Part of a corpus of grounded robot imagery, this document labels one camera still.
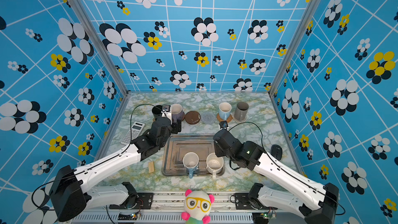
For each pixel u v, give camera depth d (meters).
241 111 0.96
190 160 0.84
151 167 0.83
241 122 0.99
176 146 0.92
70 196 0.39
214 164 0.84
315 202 0.38
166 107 0.66
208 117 1.05
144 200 0.74
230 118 1.04
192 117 1.05
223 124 0.64
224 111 0.96
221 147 0.55
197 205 0.66
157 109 0.98
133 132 0.96
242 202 0.72
